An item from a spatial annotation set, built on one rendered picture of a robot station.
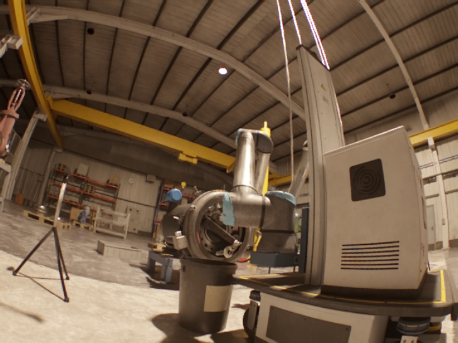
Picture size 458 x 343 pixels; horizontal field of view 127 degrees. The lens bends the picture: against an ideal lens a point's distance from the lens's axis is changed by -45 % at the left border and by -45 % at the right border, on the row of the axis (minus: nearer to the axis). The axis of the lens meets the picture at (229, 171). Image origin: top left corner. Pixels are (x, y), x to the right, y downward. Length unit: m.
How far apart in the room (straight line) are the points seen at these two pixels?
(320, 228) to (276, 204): 0.22
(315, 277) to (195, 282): 0.54
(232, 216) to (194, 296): 0.43
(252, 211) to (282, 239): 0.17
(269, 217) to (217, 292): 0.44
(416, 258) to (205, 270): 0.83
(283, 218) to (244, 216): 0.17
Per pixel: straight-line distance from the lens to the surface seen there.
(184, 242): 1.77
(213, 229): 1.86
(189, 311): 1.08
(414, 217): 0.67
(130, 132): 13.38
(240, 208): 0.88
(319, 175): 0.96
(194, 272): 1.01
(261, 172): 1.53
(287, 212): 0.91
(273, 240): 0.88
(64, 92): 14.39
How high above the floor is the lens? 0.48
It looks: 20 degrees up
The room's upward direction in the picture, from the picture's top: 6 degrees clockwise
